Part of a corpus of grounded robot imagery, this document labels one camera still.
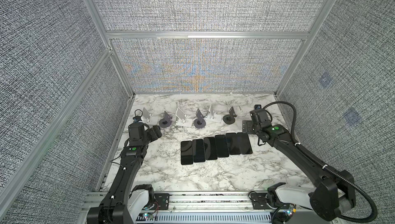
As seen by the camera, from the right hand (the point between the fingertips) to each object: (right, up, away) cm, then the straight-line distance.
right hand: (253, 123), depth 84 cm
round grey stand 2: (-29, -1, +15) cm, 33 cm away
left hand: (-54, -3, 0) cm, 55 cm away
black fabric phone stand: (-9, +1, +18) cm, 20 cm away
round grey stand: (-51, -1, +15) cm, 53 cm away
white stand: (-41, +1, +14) cm, 43 cm away
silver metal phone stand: (-20, +2, +18) cm, 27 cm away
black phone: (-37, -18, +5) cm, 41 cm away
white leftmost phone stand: (-64, +3, +15) cm, 66 cm away
